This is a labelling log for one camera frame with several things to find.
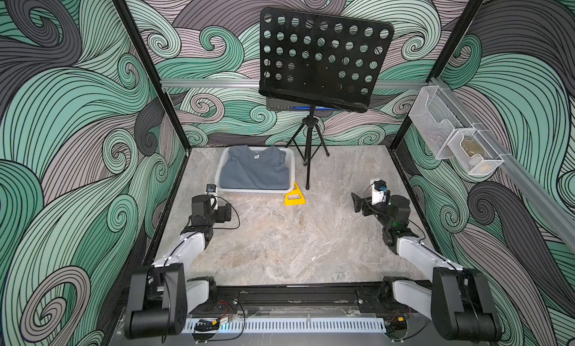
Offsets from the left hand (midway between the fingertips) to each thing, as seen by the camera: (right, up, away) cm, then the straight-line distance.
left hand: (217, 201), depth 89 cm
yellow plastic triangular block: (+33, +3, +11) cm, 35 cm away
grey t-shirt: (+9, +13, +9) cm, 18 cm away
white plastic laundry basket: (+31, +17, +14) cm, 38 cm away
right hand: (+62, +5, -3) cm, 62 cm away
